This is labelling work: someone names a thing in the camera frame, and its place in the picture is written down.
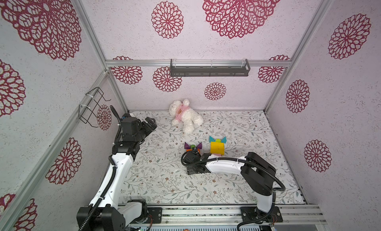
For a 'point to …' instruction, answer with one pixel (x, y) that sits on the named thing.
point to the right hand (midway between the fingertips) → (191, 167)
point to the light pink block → (219, 154)
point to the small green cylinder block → (192, 146)
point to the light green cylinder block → (218, 140)
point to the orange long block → (205, 154)
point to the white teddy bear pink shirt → (182, 113)
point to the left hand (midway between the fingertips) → (150, 124)
